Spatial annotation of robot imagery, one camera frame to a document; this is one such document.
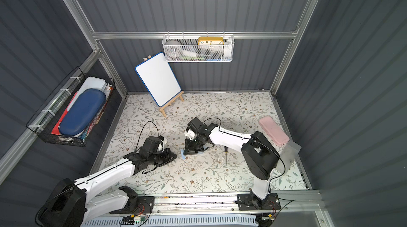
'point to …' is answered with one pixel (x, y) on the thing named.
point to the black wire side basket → (45, 121)
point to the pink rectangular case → (272, 129)
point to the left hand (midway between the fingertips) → (177, 157)
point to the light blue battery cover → (183, 156)
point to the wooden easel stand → (162, 109)
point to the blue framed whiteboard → (158, 77)
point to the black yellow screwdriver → (226, 151)
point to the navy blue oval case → (86, 105)
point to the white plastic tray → (90, 82)
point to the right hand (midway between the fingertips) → (186, 151)
